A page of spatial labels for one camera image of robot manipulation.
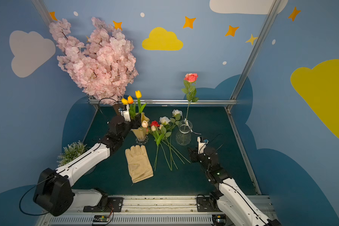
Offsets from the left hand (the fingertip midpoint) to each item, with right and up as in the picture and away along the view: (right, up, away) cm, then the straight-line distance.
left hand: (135, 112), depth 81 cm
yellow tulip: (+2, +10, +1) cm, 11 cm away
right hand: (+35, -20, +2) cm, 40 cm away
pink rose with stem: (+33, +13, +2) cm, 35 cm away
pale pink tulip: (+7, -7, -10) cm, 14 cm away
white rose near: (+17, -5, +27) cm, 32 cm away
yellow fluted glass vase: (+2, -13, +8) cm, 15 cm away
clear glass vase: (+30, -16, +15) cm, 37 cm away
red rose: (+10, -8, +27) cm, 29 cm away
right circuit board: (+46, -57, -8) cm, 74 cm away
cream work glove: (+1, -33, +8) cm, 34 cm away
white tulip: (+12, -18, +17) cm, 28 cm away
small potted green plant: (-33, -22, -6) cm, 40 cm away
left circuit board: (-15, -56, -9) cm, 59 cm away
